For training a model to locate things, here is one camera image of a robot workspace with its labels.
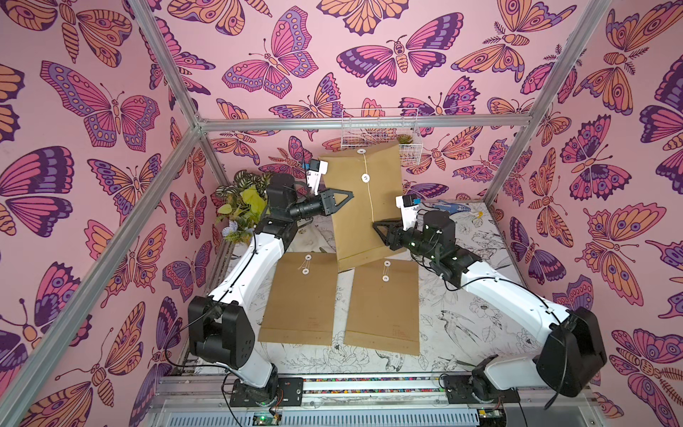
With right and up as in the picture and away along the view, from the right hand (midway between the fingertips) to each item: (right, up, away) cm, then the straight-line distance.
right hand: (381, 220), depth 76 cm
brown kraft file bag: (-26, -29, +16) cm, 42 cm away
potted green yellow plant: (-44, +5, +10) cm, 45 cm away
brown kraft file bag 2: (+3, -30, +13) cm, 33 cm away
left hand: (-7, +6, -5) cm, 11 cm away
